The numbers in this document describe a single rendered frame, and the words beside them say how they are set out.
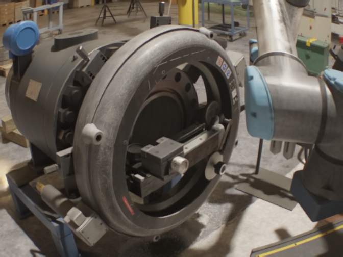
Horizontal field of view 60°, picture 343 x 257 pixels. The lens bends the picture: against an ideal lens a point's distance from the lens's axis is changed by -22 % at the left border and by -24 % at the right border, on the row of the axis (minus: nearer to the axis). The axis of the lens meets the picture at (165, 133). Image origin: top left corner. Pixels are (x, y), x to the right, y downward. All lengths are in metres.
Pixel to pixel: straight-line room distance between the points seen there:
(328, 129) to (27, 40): 1.25
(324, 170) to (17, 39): 1.28
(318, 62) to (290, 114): 3.69
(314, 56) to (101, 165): 3.67
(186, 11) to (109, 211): 3.96
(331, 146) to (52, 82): 1.01
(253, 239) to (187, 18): 3.62
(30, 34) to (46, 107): 0.40
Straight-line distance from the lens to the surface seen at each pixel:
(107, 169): 0.98
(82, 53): 0.98
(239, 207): 1.91
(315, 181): 0.79
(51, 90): 1.31
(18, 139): 2.70
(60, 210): 1.16
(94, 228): 1.09
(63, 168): 1.04
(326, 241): 1.28
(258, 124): 0.69
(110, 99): 0.94
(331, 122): 0.71
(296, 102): 0.68
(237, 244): 1.67
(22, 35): 1.51
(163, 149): 1.05
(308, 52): 4.34
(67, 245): 1.52
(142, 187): 1.07
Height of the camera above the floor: 1.15
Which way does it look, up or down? 26 degrees down
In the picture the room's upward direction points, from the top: straight up
